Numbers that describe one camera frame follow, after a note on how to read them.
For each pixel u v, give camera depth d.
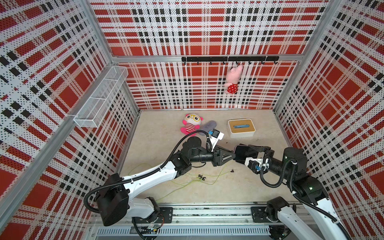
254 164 0.53
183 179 0.86
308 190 0.45
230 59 0.89
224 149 0.65
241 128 1.07
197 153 0.58
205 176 0.86
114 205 0.40
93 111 0.95
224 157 0.65
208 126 1.07
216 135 0.61
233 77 0.93
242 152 0.63
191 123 1.05
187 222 0.73
